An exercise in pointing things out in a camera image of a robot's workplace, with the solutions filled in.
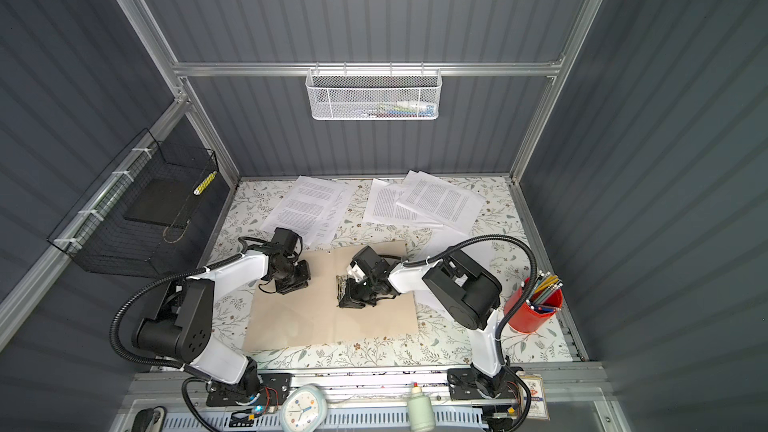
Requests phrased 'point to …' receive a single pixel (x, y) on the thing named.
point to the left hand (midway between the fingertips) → (308, 283)
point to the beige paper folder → (312, 314)
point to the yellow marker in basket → (204, 184)
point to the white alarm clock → (303, 409)
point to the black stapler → (150, 420)
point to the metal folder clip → (341, 280)
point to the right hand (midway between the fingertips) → (344, 308)
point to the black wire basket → (149, 216)
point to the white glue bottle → (420, 411)
